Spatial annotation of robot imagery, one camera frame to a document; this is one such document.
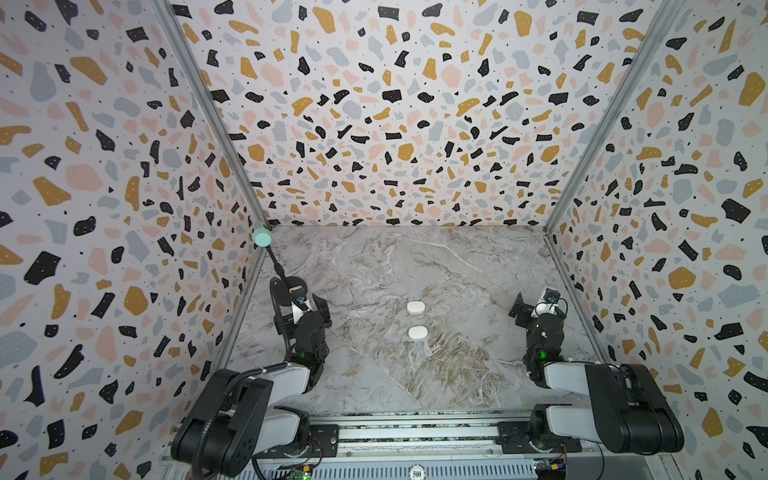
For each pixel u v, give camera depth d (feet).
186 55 2.46
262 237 2.32
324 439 2.40
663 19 2.37
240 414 1.39
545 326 2.26
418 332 3.00
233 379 1.44
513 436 2.44
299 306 2.35
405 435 2.50
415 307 3.22
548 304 2.49
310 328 2.17
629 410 1.44
